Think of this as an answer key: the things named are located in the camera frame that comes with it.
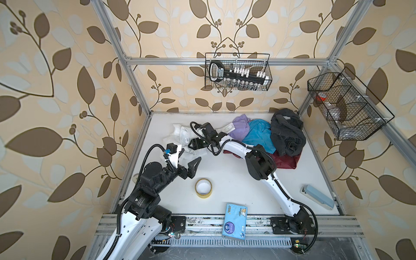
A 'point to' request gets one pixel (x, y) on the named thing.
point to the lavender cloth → (241, 126)
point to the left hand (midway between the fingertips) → (193, 154)
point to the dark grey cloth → (287, 132)
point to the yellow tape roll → (206, 196)
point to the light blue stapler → (317, 196)
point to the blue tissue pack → (234, 221)
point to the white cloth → (181, 136)
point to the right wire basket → (352, 111)
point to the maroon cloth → (281, 161)
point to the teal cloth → (259, 134)
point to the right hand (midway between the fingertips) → (193, 144)
